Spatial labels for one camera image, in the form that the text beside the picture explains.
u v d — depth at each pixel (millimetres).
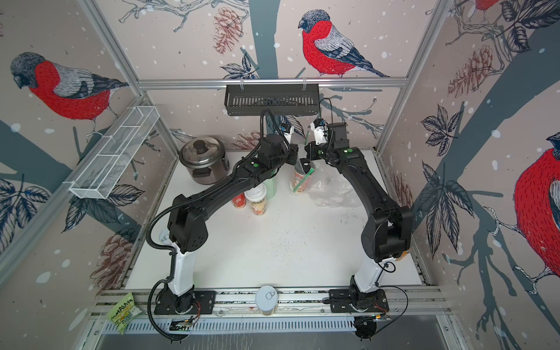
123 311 715
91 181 693
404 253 494
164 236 836
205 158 949
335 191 1024
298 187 941
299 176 881
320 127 744
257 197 812
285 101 1070
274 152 655
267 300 698
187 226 511
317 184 1009
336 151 642
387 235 463
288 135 741
